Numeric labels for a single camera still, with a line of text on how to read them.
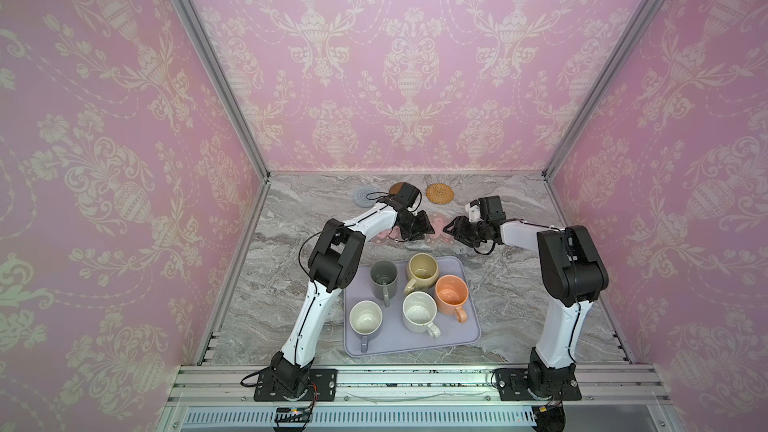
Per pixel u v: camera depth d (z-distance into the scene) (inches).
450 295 35.0
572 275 20.6
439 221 41.4
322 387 29.2
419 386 29.9
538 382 26.2
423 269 36.4
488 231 30.7
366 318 32.9
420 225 36.3
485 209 33.0
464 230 36.1
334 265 24.1
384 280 35.6
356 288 35.4
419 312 33.6
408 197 34.0
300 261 22.9
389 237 39.5
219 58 34.9
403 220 33.4
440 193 45.6
